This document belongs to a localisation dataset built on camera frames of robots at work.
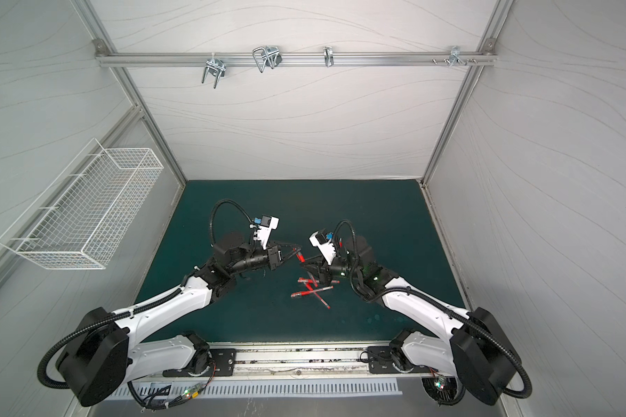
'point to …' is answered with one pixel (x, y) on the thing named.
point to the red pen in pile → (318, 296)
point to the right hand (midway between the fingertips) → (303, 261)
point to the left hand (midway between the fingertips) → (295, 251)
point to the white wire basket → (78, 219)
